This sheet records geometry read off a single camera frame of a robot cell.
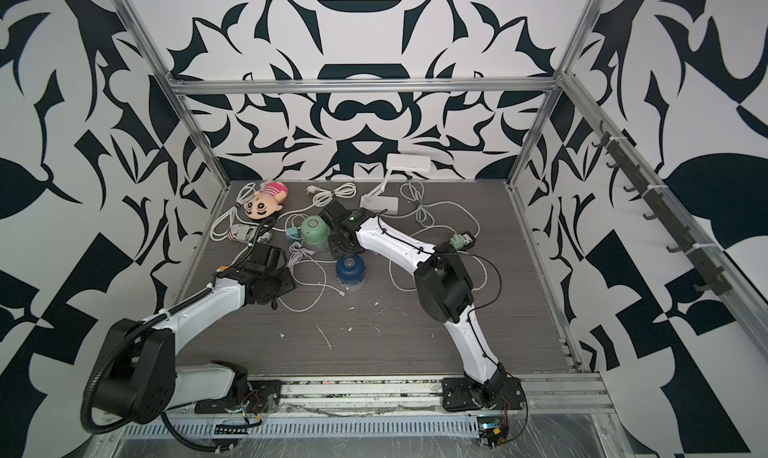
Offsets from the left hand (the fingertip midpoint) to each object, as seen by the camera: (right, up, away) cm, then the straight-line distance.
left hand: (285, 278), depth 91 cm
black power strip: (+58, +11, +9) cm, 59 cm away
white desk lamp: (+25, +23, +19) cm, 39 cm away
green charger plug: (+53, +11, +4) cm, 54 cm away
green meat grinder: (+8, +14, +3) cm, 16 cm away
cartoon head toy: (-10, +24, +12) cm, 28 cm away
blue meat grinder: (+20, +3, -6) cm, 21 cm away
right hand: (+16, +10, +1) cm, 19 cm away
